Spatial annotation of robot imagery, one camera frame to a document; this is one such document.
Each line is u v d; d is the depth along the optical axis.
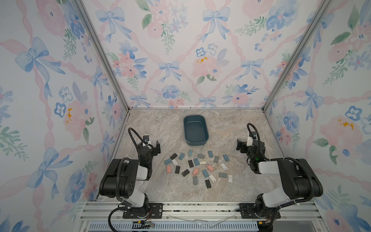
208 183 0.83
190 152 0.95
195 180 0.84
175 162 0.90
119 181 0.42
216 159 0.93
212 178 0.84
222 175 0.86
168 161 0.92
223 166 0.89
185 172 0.87
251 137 0.80
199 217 0.73
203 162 0.90
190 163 0.90
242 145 0.85
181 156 0.93
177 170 0.88
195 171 0.87
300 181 0.45
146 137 0.79
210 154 0.95
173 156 0.93
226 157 0.93
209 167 0.88
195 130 1.09
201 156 0.93
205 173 0.87
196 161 0.91
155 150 0.84
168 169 0.88
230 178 0.84
